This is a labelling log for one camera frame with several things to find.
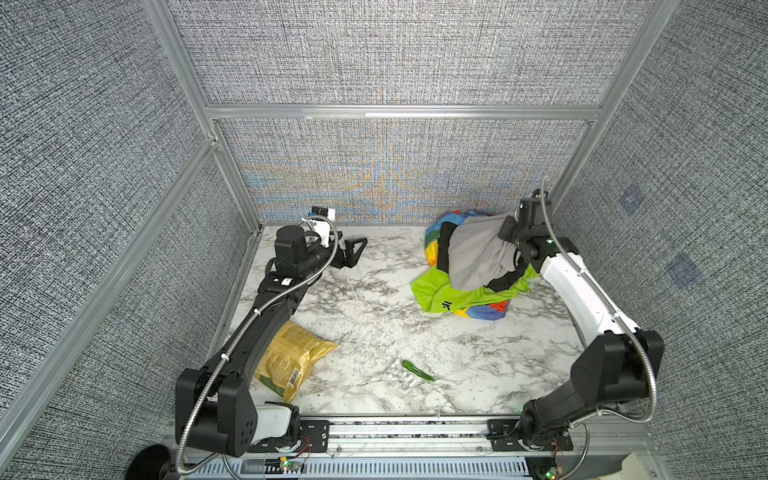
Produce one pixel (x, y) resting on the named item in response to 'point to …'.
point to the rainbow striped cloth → (490, 311)
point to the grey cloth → (477, 254)
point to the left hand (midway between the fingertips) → (349, 235)
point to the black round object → (146, 463)
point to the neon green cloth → (433, 293)
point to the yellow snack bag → (285, 363)
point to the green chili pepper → (407, 364)
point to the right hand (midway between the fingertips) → (510, 225)
